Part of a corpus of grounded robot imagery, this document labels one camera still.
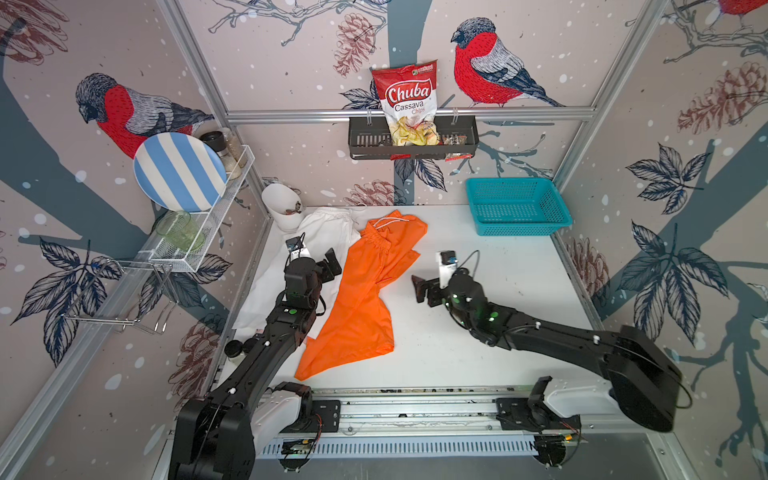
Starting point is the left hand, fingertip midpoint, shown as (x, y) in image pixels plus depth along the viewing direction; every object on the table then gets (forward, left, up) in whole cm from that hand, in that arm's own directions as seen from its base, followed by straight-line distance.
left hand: (327, 248), depth 83 cm
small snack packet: (+31, -38, +15) cm, 51 cm away
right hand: (-6, -26, -5) cm, 27 cm away
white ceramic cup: (+30, +23, -13) cm, 40 cm away
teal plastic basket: (+38, -71, -21) cm, 83 cm away
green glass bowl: (-4, +33, +14) cm, 36 cm away
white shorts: (+20, +7, -15) cm, 26 cm away
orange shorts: (-14, -8, -20) cm, 26 cm away
